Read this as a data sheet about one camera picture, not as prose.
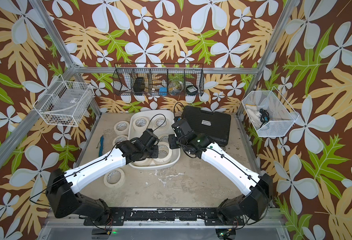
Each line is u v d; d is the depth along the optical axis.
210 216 0.74
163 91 0.94
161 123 1.15
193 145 0.50
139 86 0.99
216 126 1.05
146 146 0.61
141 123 1.11
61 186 0.41
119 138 1.03
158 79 0.98
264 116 0.81
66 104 0.79
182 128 0.54
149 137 0.60
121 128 1.11
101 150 0.99
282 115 0.75
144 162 0.86
